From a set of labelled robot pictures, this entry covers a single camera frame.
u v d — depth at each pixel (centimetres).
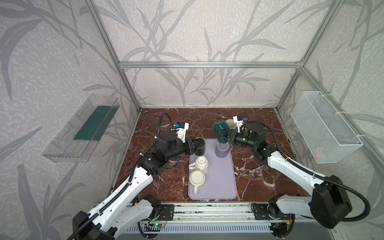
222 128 76
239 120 72
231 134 68
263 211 73
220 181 83
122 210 43
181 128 63
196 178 79
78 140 63
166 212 74
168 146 52
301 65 94
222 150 87
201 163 80
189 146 61
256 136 61
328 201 41
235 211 75
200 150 91
